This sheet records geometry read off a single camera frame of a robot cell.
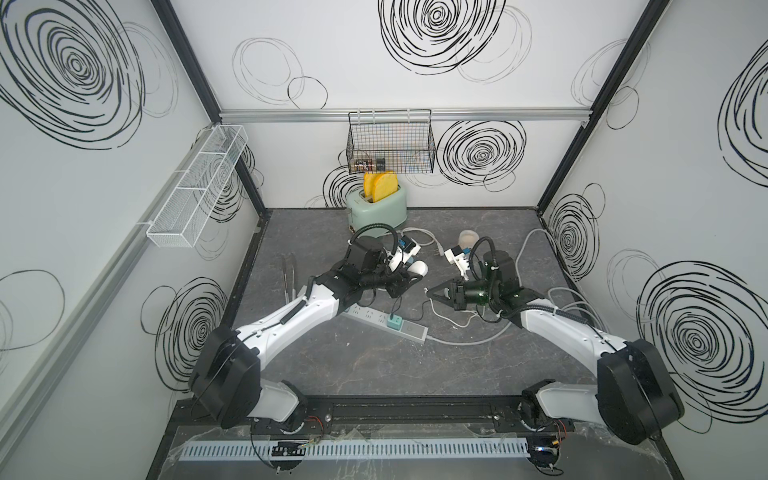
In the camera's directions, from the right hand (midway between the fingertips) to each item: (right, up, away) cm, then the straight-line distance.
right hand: (432, 294), depth 77 cm
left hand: (-5, +6, +1) cm, 8 cm away
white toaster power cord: (+7, +12, +31) cm, 34 cm away
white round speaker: (-4, +7, -1) cm, 8 cm away
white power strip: (-14, -10, +10) cm, 20 cm away
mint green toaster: (-11, +24, +26) cm, 37 cm away
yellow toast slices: (-14, +32, +24) cm, 43 cm away
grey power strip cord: (+53, -7, +16) cm, 56 cm away
